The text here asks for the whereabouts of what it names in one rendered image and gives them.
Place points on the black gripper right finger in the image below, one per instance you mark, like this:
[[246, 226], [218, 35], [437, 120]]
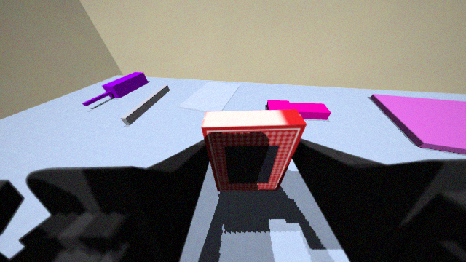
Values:
[[370, 206]]

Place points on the grey flat bar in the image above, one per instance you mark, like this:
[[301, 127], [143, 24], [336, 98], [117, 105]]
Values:
[[142, 107]]

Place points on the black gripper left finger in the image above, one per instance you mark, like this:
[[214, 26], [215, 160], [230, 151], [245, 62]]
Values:
[[162, 197]]

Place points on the magenta flat stepped block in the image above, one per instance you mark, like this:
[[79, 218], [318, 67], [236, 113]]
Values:
[[306, 110]]

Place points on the pink flat square panel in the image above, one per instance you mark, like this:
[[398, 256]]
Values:
[[429, 123]]

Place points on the pale blue mat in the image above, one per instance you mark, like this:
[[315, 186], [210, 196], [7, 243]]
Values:
[[228, 226]]

